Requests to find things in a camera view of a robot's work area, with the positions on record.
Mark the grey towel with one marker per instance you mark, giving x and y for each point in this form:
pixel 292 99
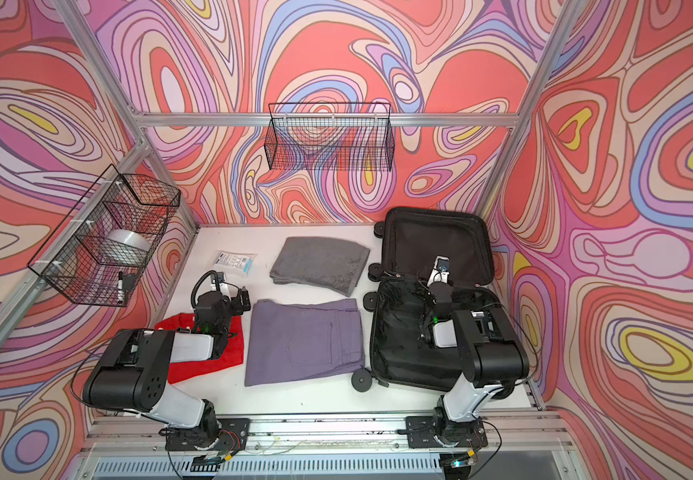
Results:
pixel 331 263

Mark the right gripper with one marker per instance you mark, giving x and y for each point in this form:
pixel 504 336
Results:
pixel 439 285

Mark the wall wire basket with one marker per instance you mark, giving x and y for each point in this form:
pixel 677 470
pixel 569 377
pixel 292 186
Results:
pixel 76 267
pixel 330 136

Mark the left wall wire basket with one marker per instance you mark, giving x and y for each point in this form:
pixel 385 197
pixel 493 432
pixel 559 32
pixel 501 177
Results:
pixel 76 267

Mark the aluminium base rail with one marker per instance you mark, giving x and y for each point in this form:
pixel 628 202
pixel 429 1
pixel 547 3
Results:
pixel 520 445

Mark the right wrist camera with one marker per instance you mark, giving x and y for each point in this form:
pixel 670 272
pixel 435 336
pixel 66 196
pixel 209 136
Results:
pixel 440 271

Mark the back wall wire basket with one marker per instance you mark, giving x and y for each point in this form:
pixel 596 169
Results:
pixel 330 136

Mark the white tape roll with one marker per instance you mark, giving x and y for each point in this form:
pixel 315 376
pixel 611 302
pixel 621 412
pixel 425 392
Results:
pixel 126 248

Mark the purple pants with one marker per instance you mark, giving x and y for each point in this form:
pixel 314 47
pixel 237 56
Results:
pixel 295 342

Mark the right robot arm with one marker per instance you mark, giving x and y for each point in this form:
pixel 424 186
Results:
pixel 490 358

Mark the black marker pen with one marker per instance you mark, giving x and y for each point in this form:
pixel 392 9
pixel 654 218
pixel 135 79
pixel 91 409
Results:
pixel 121 288

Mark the clear plastic packet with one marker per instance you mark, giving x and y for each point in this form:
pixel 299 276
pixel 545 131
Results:
pixel 235 263

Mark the black suitcase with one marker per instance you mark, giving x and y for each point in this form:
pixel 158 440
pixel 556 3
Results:
pixel 432 263

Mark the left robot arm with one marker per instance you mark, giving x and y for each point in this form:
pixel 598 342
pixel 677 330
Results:
pixel 133 374

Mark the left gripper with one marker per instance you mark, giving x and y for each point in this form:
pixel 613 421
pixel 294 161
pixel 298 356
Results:
pixel 226 299

